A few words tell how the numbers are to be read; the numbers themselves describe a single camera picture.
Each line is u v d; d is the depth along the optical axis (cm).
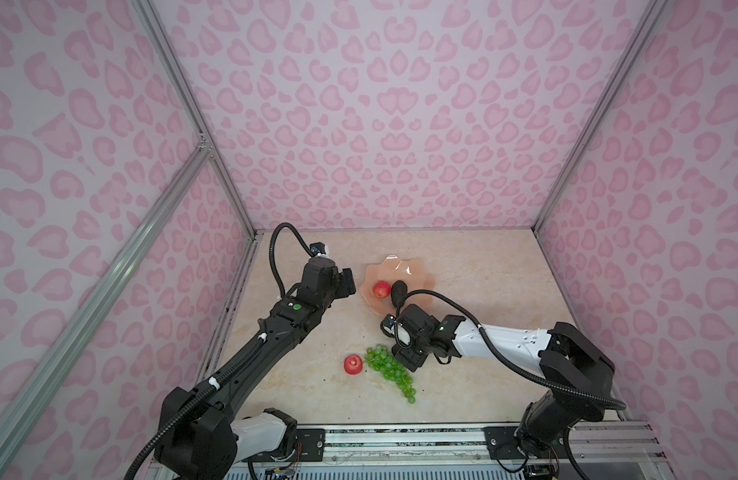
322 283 59
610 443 74
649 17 70
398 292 95
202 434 39
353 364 82
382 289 97
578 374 44
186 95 82
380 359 82
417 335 67
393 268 104
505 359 47
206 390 41
